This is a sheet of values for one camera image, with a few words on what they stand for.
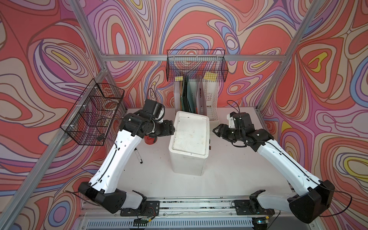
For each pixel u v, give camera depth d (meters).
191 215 0.74
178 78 0.82
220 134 0.67
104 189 0.38
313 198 0.37
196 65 0.85
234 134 0.63
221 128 0.68
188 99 0.87
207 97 1.18
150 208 0.73
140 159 0.91
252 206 0.66
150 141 0.97
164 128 0.60
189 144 0.72
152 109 0.49
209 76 0.91
